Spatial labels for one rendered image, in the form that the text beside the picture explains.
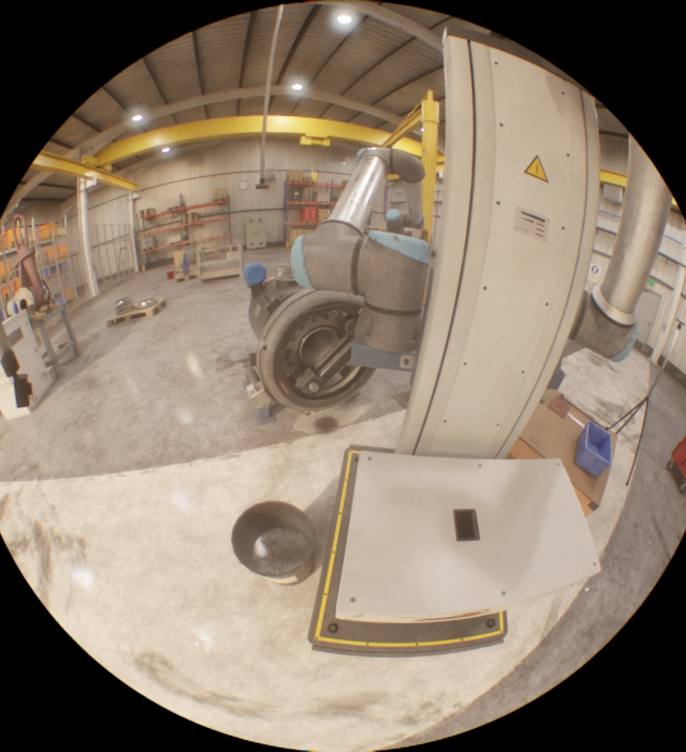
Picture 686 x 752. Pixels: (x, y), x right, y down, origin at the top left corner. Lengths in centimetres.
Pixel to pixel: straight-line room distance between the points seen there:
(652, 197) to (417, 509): 76
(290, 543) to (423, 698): 99
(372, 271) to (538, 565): 70
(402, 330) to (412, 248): 19
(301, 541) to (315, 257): 110
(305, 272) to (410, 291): 25
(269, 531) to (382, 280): 111
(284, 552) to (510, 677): 129
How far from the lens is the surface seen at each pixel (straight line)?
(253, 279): 182
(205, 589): 141
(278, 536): 123
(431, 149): 507
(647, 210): 64
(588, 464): 153
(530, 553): 57
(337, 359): 135
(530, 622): 161
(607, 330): 76
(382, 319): 60
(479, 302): 51
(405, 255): 56
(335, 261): 60
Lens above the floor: 127
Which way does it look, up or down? 34 degrees down
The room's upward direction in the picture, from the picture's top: 3 degrees clockwise
